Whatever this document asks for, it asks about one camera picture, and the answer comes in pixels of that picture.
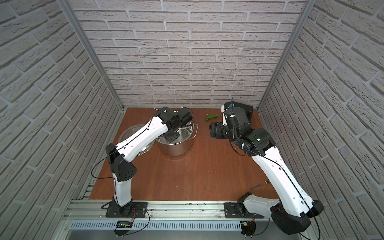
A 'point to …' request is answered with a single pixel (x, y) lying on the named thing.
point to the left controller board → (122, 224)
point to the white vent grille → (157, 226)
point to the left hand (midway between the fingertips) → (164, 130)
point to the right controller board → (248, 228)
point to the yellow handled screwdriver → (266, 182)
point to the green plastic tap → (208, 116)
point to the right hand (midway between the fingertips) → (218, 126)
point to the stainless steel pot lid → (130, 130)
